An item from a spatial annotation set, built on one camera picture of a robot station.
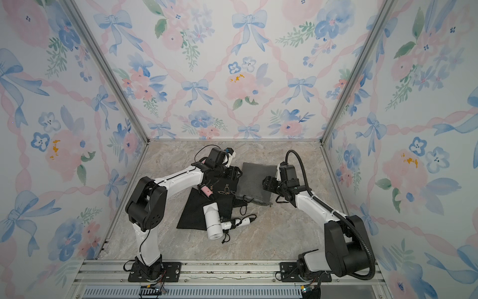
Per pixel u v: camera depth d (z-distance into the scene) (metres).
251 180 0.95
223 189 0.98
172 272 0.73
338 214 0.47
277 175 0.82
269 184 0.80
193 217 0.88
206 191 0.95
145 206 0.50
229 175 0.84
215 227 0.81
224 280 0.73
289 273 0.73
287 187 0.69
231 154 0.87
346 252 0.42
